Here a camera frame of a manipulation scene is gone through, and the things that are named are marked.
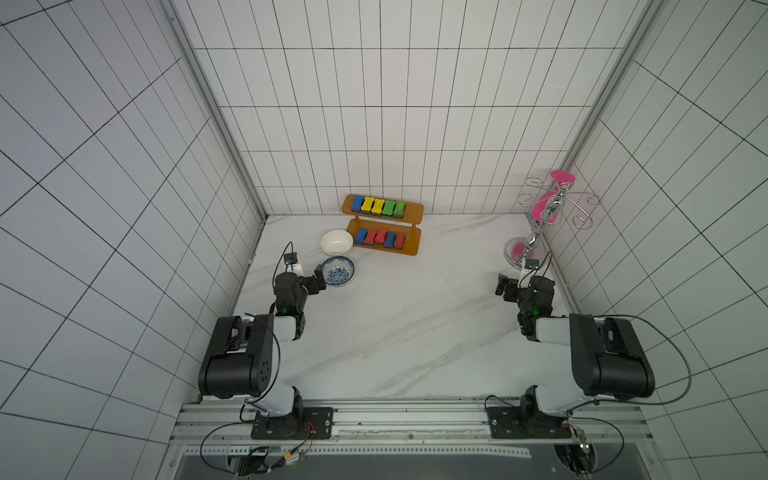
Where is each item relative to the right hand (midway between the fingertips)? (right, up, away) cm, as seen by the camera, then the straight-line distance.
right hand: (506, 272), depth 95 cm
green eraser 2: (-35, +21, +6) cm, 41 cm away
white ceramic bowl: (-58, +10, +12) cm, 60 cm away
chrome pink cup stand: (+10, +22, -6) cm, 25 cm away
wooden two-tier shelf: (-30, +19, +6) cm, 36 cm away
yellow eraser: (-46, +22, +6) cm, 52 cm away
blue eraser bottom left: (-49, +12, +17) cm, 53 cm away
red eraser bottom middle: (-42, +12, +15) cm, 46 cm away
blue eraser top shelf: (-50, +23, +8) cm, 55 cm away
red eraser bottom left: (-45, +11, +15) cm, 49 cm away
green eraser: (-39, +22, +6) cm, 45 cm away
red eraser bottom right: (-34, +10, +15) cm, 39 cm away
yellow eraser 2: (-42, +22, +6) cm, 48 cm away
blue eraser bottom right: (-38, +11, +15) cm, 42 cm away
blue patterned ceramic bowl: (-56, 0, +6) cm, 56 cm away
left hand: (-66, 0, 0) cm, 66 cm away
